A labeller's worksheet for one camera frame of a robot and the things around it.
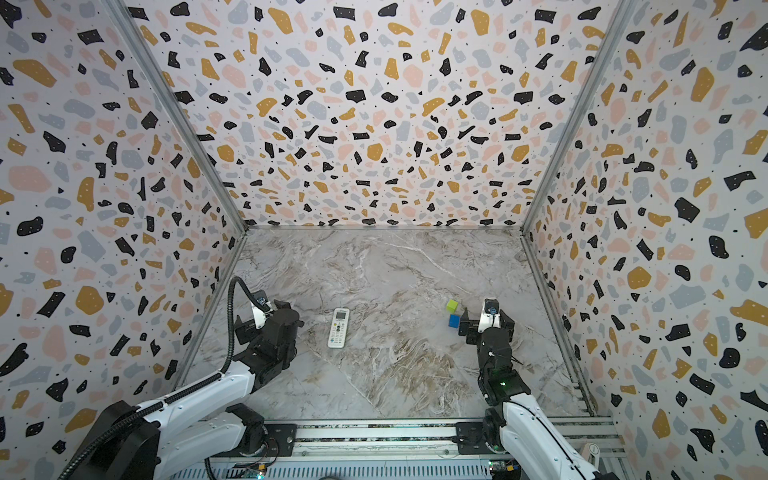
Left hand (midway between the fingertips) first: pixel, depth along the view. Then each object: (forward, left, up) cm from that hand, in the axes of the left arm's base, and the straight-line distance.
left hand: (260, 306), depth 81 cm
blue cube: (+3, -56, -17) cm, 58 cm away
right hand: (0, -61, -1) cm, 61 cm away
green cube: (+7, -55, -14) cm, 57 cm away
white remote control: (0, -19, -14) cm, 23 cm away
